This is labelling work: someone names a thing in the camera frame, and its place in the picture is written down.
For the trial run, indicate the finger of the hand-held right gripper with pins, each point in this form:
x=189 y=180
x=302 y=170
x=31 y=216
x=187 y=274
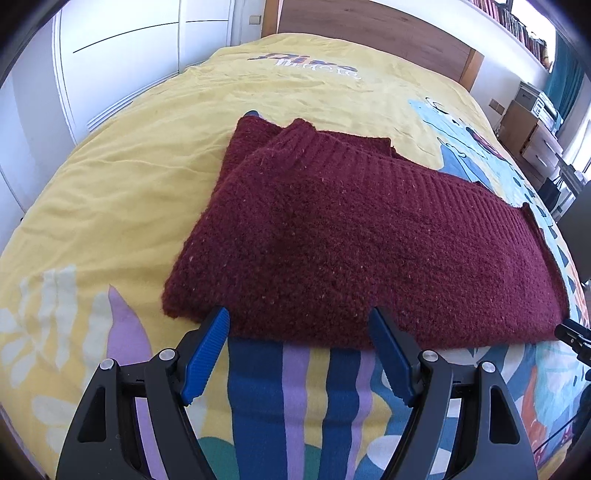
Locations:
x=575 y=337

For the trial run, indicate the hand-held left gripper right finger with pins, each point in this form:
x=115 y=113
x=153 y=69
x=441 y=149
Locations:
x=392 y=360

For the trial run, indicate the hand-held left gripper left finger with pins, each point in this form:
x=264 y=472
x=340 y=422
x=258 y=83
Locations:
x=207 y=355

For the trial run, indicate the maroon knitted sweater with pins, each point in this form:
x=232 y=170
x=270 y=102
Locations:
x=346 y=240

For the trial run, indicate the grey black chair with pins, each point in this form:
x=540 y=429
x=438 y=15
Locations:
x=575 y=189

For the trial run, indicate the black bag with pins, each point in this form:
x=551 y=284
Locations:
x=549 y=190

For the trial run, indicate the yellow dinosaur printed blanket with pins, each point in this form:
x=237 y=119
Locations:
x=115 y=184

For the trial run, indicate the wooden nightstand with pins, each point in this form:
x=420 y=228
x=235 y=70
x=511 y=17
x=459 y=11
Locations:
x=531 y=138

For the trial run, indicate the white printer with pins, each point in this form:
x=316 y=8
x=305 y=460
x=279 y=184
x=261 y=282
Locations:
x=538 y=104

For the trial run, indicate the long teal curtain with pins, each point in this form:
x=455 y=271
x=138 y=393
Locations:
x=565 y=78

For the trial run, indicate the white wardrobe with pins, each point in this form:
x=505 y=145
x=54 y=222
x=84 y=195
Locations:
x=129 y=69

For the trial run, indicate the row of books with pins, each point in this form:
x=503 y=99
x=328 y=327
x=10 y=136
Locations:
x=521 y=27

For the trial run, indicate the wooden headboard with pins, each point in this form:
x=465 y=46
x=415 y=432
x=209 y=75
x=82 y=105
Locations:
x=369 y=27

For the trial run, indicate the wall outlet plate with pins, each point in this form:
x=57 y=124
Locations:
x=497 y=105

